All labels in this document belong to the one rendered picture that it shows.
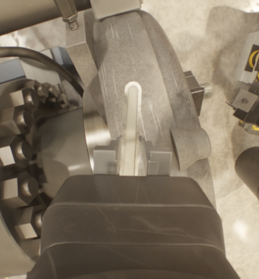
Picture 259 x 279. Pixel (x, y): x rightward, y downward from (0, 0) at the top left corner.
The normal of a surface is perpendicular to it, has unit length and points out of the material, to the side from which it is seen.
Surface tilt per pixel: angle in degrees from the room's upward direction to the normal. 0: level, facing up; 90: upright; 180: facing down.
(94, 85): 40
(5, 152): 14
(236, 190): 0
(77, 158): 28
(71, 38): 50
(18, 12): 36
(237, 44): 0
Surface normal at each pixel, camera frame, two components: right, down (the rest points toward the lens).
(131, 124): 0.00, 0.29
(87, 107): -0.18, -0.53
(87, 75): 0.18, 0.86
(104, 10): 0.11, 0.68
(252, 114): -0.84, -0.07
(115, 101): -0.62, -0.07
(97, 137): -0.11, -0.22
